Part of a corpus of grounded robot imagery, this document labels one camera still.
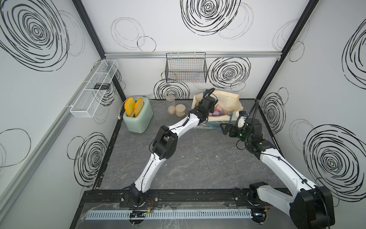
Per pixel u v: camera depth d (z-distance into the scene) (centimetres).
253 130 60
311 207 39
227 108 102
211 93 81
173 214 77
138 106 89
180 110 104
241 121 72
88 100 74
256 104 64
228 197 75
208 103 74
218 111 101
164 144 60
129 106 88
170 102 102
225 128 74
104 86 78
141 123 92
